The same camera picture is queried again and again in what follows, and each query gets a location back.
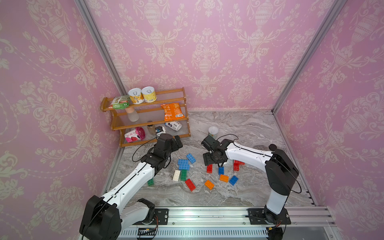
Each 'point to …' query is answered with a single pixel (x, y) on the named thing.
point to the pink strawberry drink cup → (137, 134)
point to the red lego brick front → (190, 184)
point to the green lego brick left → (151, 182)
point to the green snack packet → (120, 102)
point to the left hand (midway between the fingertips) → (175, 140)
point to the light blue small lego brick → (191, 158)
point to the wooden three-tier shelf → (140, 115)
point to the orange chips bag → (172, 111)
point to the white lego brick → (176, 175)
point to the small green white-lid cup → (213, 131)
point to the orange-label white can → (136, 96)
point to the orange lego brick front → (209, 184)
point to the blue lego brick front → (233, 180)
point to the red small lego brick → (236, 167)
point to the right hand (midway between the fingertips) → (211, 160)
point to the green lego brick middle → (183, 174)
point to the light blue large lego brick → (183, 164)
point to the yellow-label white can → (149, 94)
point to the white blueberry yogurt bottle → (175, 125)
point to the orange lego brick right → (224, 178)
